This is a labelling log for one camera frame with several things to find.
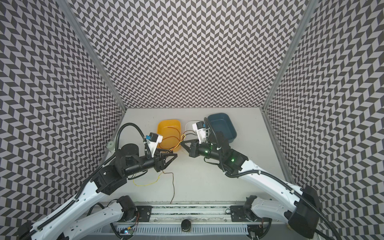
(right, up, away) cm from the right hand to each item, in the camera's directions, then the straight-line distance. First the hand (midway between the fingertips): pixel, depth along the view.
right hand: (182, 142), depth 65 cm
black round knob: (+2, -34, -3) cm, 35 cm away
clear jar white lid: (-44, -5, +19) cm, 48 cm away
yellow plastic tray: (-14, +2, +44) cm, 46 cm away
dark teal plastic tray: (+23, +9, +47) cm, 53 cm away
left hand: (-3, -5, -2) cm, 6 cm away
